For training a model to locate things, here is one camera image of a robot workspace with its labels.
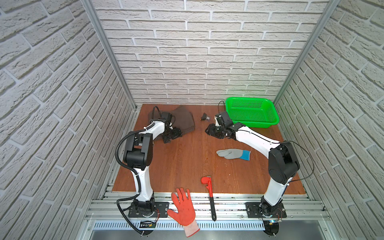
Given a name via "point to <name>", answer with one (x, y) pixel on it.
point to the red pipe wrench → (207, 180)
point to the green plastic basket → (254, 112)
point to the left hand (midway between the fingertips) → (177, 135)
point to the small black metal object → (205, 117)
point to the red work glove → (186, 213)
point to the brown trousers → (183, 119)
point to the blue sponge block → (233, 153)
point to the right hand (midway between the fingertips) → (207, 130)
